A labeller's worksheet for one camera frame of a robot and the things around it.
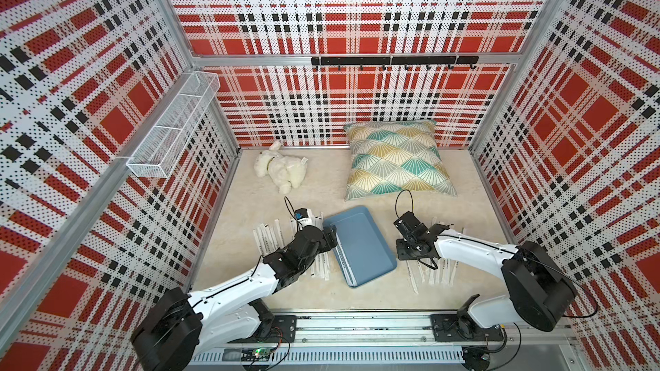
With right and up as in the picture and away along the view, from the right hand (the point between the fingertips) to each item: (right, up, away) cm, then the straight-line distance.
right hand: (407, 250), depth 88 cm
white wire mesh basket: (-90, +34, +3) cm, 96 cm away
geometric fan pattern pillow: (-3, +33, +6) cm, 34 cm away
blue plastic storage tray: (-16, -1, 0) cm, 16 cm away
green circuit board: (-45, -23, -19) cm, 54 cm away
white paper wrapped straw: (-53, +2, +3) cm, 54 cm away
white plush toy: (-46, +27, +12) cm, 55 cm away
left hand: (-27, +8, -4) cm, 28 cm away
